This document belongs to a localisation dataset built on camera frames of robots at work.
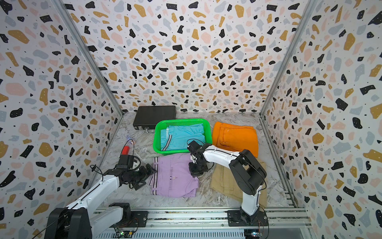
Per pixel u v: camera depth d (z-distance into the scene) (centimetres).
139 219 73
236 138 105
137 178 76
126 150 97
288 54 88
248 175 48
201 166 76
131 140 101
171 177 85
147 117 117
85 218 43
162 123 104
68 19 73
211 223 73
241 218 66
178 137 103
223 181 84
